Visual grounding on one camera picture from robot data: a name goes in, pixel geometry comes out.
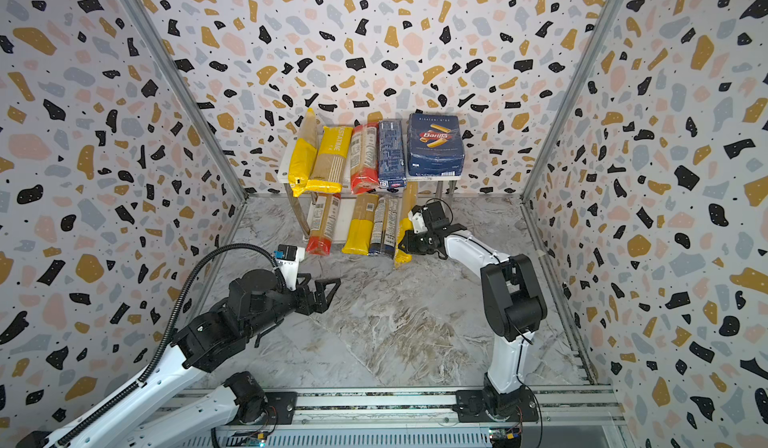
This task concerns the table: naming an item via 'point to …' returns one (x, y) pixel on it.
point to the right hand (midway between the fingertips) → (396, 239)
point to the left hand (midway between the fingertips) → (325, 275)
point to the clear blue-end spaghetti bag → (386, 225)
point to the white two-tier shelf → (340, 225)
